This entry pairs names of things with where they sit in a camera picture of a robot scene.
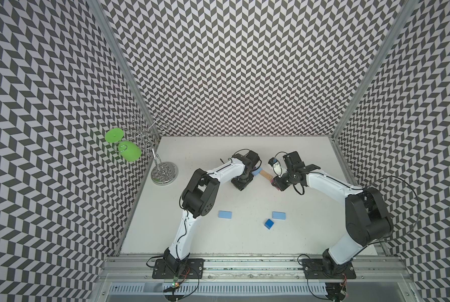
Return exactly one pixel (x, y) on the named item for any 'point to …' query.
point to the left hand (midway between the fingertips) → (245, 184)
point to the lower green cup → (129, 151)
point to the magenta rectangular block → (271, 181)
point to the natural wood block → (266, 175)
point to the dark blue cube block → (268, 224)
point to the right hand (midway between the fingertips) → (276, 183)
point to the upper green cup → (114, 135)
